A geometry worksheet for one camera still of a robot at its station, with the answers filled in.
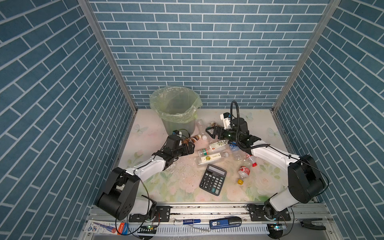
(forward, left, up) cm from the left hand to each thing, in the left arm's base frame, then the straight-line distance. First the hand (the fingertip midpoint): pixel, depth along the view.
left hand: (189, 146), depth 89 cm
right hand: (+4, -12, +12) cm, 17 cm away
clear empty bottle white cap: (+24, -7, -8) cm, 27 cm away
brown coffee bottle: (+8, -1, -4) cm, 9 cm away
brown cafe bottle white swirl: (+22, -17, -5) cm, 28 cm away
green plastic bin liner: (+29, +10, +7) cm, 32 cm away
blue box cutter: (-38, -17, -4) cm, 42 cm away
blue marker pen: (-37, +4, -8) cm, 38 cm away
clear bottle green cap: (-5, -13, +15) cm, 20 cm away
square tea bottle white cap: (-7, -10, -3) cm, 13 cm away
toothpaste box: (-38, +39, -9) cm, 56 cm away
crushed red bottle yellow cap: (-15, -31, -3) cm, 34 cm away
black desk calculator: (-18, -13, -6) cm, 23 cm away
